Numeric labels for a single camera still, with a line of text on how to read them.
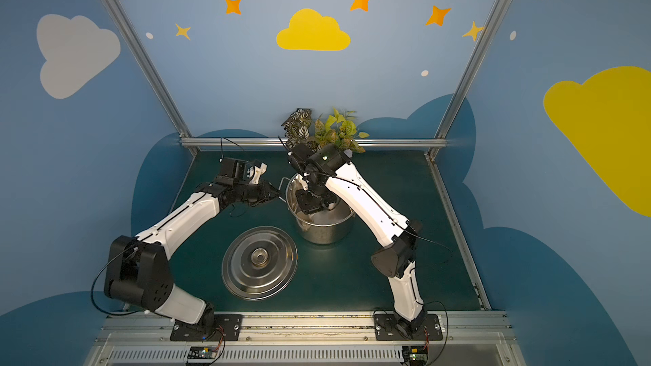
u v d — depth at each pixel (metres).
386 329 0.74
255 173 0.73
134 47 0.84
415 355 0.72
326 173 0.49
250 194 0.75
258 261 0.86
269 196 0.77
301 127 0.98
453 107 1.03
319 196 0.61
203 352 0.72
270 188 0.78
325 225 0.80
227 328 0.74
